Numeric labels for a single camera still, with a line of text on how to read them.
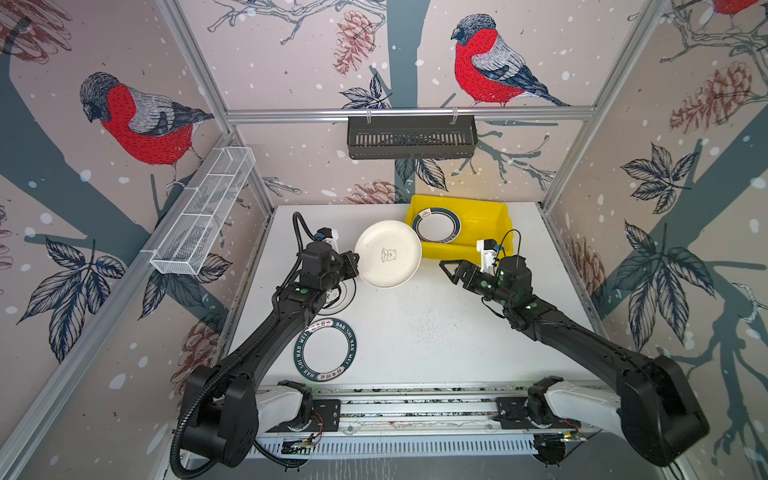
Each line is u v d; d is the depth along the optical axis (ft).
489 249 2.44
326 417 2.41
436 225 3.62
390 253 2.72
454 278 2.37
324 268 2.16
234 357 1.42
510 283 2.05
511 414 2.39
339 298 2.33
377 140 3.50
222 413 1.29
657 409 1.32
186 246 2.33
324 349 2.75
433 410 2.48
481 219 3.76
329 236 2.47
